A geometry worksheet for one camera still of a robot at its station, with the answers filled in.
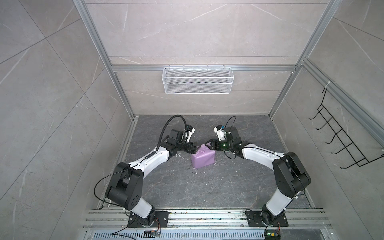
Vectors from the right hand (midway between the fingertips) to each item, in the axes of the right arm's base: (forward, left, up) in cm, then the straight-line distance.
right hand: (208, 143), depth 91 cm
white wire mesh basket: (+39, +5, +19) cm, 44 cm away
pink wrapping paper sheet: (-10, +3, +1) cm, 11 cm away
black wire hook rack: (-18, -60, +20) cm, 66 cm away
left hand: (-1, +8, +4) cm, 9 cm away
